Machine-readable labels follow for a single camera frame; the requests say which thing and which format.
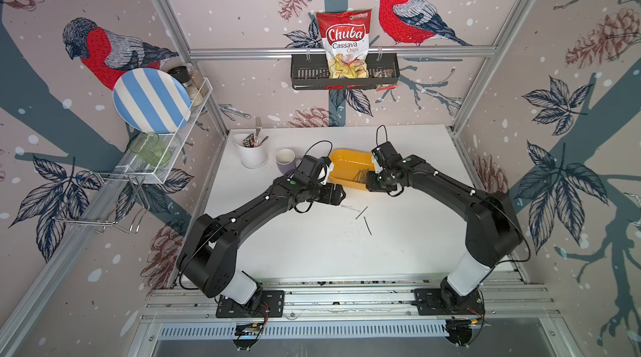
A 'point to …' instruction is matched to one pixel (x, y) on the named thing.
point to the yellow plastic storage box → (350, 168)
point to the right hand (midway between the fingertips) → (368, 183)
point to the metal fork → (258, 122)
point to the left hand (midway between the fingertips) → (339, 188)
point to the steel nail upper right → (367, 225)
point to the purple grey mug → (286, 160)
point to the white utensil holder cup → (253, 150)
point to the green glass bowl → (148, 145)
